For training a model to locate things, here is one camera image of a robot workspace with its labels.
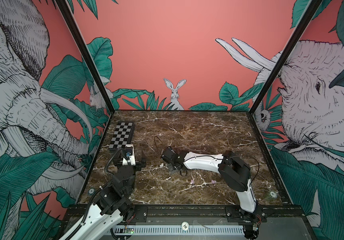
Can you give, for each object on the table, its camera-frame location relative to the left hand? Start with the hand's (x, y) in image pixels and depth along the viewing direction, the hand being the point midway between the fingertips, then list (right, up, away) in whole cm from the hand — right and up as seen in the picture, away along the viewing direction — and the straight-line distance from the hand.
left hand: (132, 148), depth 70 cm
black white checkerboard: (-16, +4, +31) cm, 35 cm away
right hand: (+19, -13, +19) cm, 30 cm away
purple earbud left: (+30, -21, +14) cm, 40 cm away
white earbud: (+12, -13, +20) cm, 27 cm away
